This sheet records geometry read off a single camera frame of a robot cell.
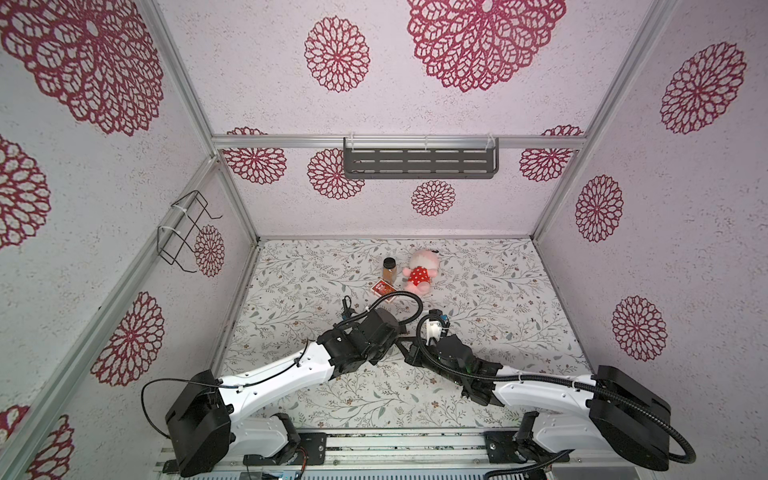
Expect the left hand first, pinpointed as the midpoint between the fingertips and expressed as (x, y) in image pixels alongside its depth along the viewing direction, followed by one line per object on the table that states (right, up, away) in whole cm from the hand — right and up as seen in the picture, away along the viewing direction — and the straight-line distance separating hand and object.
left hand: (398, 337), depth 79 cm
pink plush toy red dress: (+10, +18, +24) cm, 31 cm away
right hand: (-2, 0, -3) cm, 3 cm away
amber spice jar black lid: (-2, +17, +22) cm, 28 cm away
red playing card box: (-4, +11, +24) cm, 27 cm away
